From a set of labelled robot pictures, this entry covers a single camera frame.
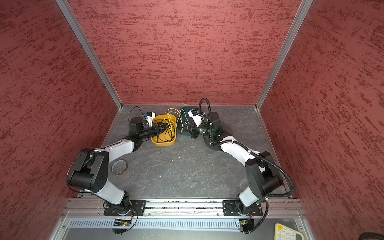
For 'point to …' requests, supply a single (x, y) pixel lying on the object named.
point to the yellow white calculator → (283, 232)
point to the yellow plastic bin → (162, 143)
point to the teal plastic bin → (183, 118)
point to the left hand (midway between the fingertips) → (168, 128)
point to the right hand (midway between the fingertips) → (182, 128)
